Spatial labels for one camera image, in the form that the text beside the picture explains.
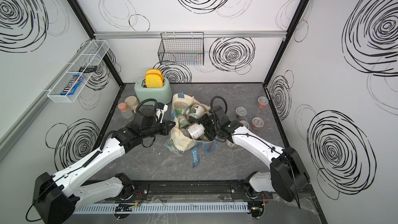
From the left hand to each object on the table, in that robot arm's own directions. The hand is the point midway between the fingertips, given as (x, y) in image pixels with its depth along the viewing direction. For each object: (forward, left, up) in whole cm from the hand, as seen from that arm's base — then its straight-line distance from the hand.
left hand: (175, 124), depth 76 cm
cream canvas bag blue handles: (+13, -3, -6) cm, 15 cm away
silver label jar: (-2, -10, -3) cm, 11 cm away
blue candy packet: (+6, +46, +16) cm, 49 cm away
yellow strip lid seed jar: (+17, -38, -13) cm, 43 cm away
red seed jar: (+10, -46, -13) cm, 49 cm away
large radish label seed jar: (-3, -29, -15) cm, 33 cm away
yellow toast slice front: (+30, +17, +1) cm, 35 cm away
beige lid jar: (+23, +33, -13) cm, 43 cm away
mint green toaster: (+28, +14, -10) cm, 33 cm away
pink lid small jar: (+16, +35, -13) cm, 40 cm away
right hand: (+2, -11, -4) cm, 12 cm away
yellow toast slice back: (+35, +18, +4) cm, 40 cm away
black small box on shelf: (+22, +46, +16) cm, 53 cm away
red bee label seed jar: (+27, -53, -12) cm, 61 cm away
